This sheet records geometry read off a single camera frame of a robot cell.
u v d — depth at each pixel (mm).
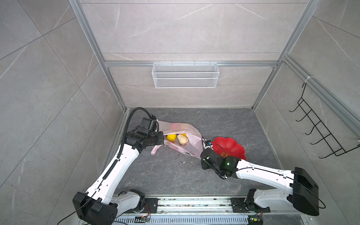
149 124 552
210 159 588
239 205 746
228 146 953
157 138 662
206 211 730
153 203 732
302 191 396
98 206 362
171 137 958
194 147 842
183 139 932
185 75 1004
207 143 714
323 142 650
